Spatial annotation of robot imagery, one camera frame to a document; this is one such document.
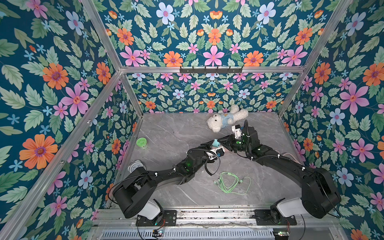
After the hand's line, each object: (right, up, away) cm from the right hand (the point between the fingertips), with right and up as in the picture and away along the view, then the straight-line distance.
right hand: (221, 137), depth 81 cm
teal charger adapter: (-3, -3, -1) cm, 4 cm away
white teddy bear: (-1, +9, +23) cm, 25 cm away
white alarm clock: (-51, -17, +8) cm, 55 cm away
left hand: (-4, -2, 0) cm, 4 cm away
